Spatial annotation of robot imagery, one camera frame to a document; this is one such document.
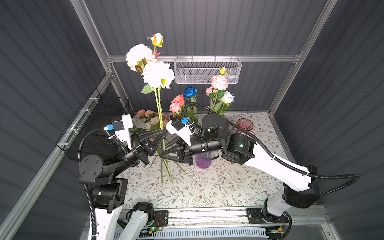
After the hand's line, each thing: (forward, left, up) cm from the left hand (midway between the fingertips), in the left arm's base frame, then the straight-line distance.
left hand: (168, 132), depth 44 cm
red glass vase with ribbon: (+30, -41, -32) cm, 59 cm away
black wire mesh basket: (+32, +43, -21) cm, 57 cm away
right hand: (-4, +3, -7) cm, 9 cm away
